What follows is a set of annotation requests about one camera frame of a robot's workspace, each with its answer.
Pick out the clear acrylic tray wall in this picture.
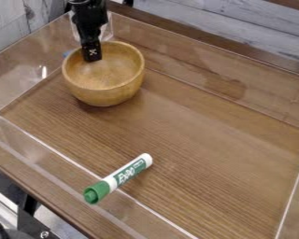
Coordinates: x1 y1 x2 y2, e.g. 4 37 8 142
0 7 299 239

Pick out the brown wooden bowl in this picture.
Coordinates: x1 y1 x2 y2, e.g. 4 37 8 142
62 41 145 107

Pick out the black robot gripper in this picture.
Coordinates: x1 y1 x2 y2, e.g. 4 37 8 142
69 0 109 63

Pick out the green Expo marker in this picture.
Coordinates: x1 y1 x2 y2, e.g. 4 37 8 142
85 153 154 204

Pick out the black metal table frame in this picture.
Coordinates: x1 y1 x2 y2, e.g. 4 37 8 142
0 172 60 239

